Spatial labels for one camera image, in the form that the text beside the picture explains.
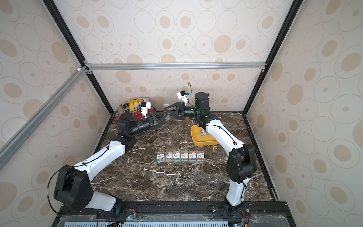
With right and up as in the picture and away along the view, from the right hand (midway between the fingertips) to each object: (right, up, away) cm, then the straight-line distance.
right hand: (163, 116), depth 69 cm
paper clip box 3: (0, -25, +23) cm, 34 cm away
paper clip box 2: (-5, -25, +23) cm, 34 cm away
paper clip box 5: (+10, -25, +22) cm, 35 cm away
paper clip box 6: (+16, -25, +23) cm, 37 cm away
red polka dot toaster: (-32, +8, +30) cm, 45 cm away
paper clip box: (+24, -10, +33) cm, 43 cm away
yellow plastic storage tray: (+21, -15, +30) cm, 39 cm away
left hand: (+4, -1, -2) cm, 4 cm away
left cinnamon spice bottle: (+12, -1, +41) cm, 43 cm away
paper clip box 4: (+5, -25, +22) cm, 34 cm away
